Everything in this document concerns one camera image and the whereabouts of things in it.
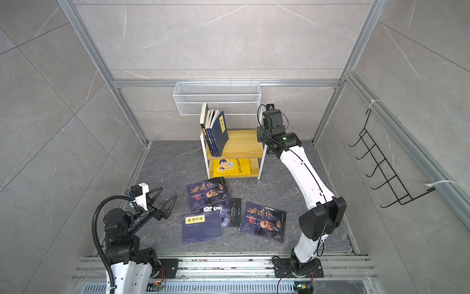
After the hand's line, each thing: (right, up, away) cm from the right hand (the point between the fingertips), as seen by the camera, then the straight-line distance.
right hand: (269, 128), depth 79 cm
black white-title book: (-17, -40, +9) cm, 45 cm away
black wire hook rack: (+40, -26, -21) cm, 52 cm away
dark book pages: (-24, -4, -4) cm, 25 cm away
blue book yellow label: (-20, -2, +13) cm, 24 cm away
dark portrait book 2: (-1, -44, +6) cm, 44 cm away
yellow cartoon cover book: (-18, -19, +22) cm, 34 cm away
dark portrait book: (-31, -32, +13) cm, 47 cm away
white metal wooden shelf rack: (-12, -13, +7) cm, 19 cm away
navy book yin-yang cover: (-22, -2, +6) cm, 23 cm away
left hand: (-41, -26, -9) cm, 49 cm away
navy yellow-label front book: (-31, -46, +4) cm, 55 cm away
